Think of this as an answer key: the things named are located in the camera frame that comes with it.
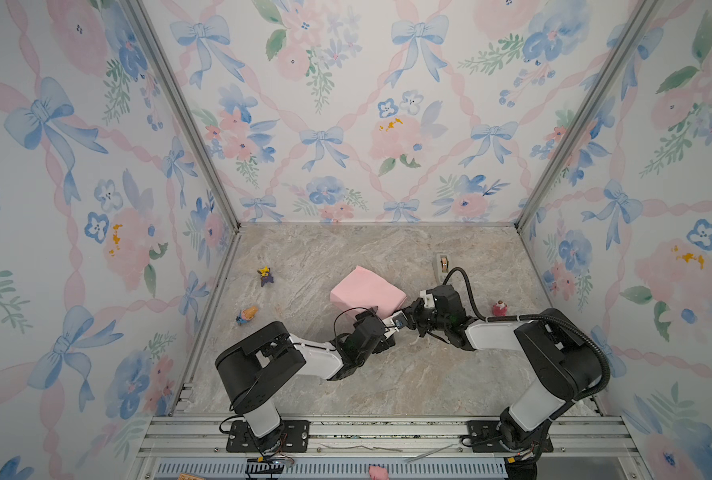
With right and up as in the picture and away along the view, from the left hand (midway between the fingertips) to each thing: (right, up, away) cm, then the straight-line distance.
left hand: (383, 316), depth 89 cm
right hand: (+2, +2, +1) cm, 3 cm away
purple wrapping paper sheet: (-7, +8, +4) cm, 11 cm away
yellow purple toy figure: (-39, +11, +13) cm, 43 cm away
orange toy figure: (-42, 0, +4) cm, 42 cm away
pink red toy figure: (+36, +1, +4) cm, 37 cm away
